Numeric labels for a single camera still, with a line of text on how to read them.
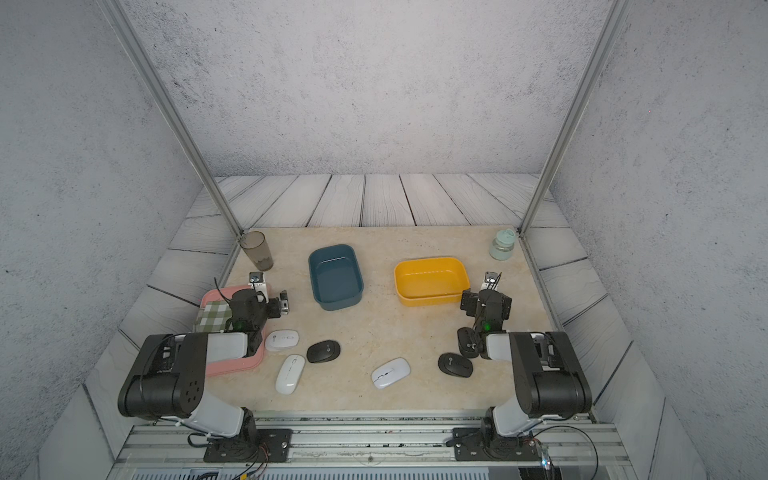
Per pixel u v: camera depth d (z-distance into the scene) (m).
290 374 0.83
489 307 0.71
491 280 0.80
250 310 0.74
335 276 1.06
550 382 0.45
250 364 0.86
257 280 0.82
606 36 0.73
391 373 0.83
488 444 0.66
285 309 0.89
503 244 1.05
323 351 0.87
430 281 1.07
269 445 0.73
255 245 0.99
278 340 0.89
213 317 0.96
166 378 0.45
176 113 0.88
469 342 0.89
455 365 0.84
